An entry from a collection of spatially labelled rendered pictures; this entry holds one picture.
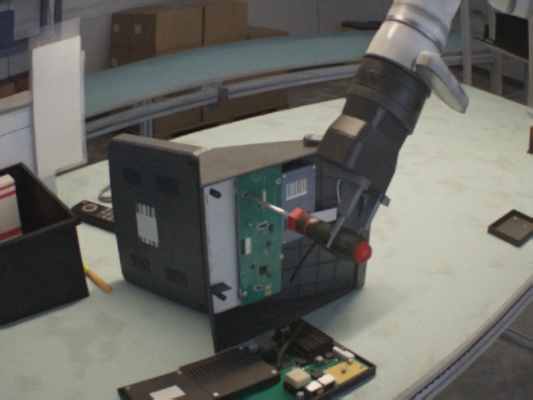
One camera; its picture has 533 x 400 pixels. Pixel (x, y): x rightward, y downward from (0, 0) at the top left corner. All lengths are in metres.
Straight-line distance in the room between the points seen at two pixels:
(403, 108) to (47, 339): 0.51
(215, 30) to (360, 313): 3.72
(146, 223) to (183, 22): 3.50
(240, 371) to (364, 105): 0.30
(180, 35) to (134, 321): 3.55
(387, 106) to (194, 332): 0.36
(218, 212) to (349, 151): 0.18
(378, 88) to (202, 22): 3.82
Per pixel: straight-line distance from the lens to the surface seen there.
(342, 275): 0.83
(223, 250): 0.69
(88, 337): 0.76
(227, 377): 0.65
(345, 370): 0.67
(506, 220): 1.09
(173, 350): 0.73
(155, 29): 4.13
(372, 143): 0.57
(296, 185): 0.72
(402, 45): 0.59
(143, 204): 0.78
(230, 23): 4.48
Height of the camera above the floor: 1.44
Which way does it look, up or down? 23 degrees down
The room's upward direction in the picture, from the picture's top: 1 degrees counter-clockwise
